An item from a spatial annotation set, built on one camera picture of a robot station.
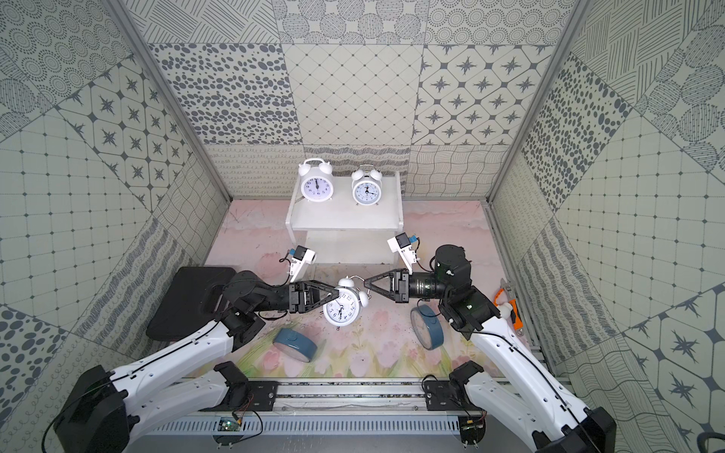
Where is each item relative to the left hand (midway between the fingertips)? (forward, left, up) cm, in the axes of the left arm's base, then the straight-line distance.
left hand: (339, 308), depth 58 cm
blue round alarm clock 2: (+4, -22, -20) cm, 30 cm away
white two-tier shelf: (+31, +4, -13) cm, 34 cm away
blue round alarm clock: (-2, +13, -19) cm, 23 cm away
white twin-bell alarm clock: (+1, -1, -2) cm, 2 cm away
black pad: (+11, +50, -23) cm, 56 cm away
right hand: (+6, -6, -1) cm, 8 cm away
